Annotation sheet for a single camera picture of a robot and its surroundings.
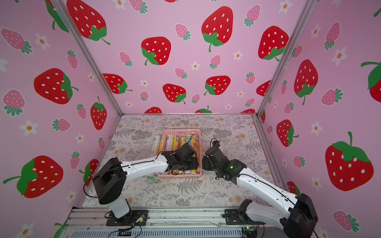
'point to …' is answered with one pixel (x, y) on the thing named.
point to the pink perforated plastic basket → (184, 132)
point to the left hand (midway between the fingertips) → (198, 164)
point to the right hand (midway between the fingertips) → (211, 157)
